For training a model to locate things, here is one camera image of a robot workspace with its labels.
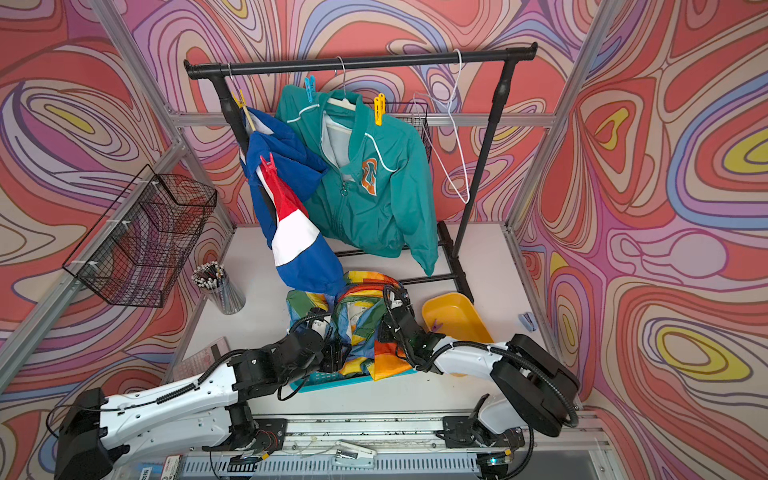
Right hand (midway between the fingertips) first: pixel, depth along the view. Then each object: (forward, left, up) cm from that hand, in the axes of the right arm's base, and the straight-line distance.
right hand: (384, 326), depth 88 cm
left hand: (-10, +9, +8) cm, 16 cm away
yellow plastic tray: (+5, -24, -5) cm, 25 cm away
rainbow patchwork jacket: (+2, +8, +5) cm, 10 cm away
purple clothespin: (+1, -16, -4) cm, 17 cm away
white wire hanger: (+30, -27, +22) cm, 46 cm away
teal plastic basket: (-16, +15, +5) cm, 22 cm away
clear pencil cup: (+9, +48, +15) cm, 51 cm away
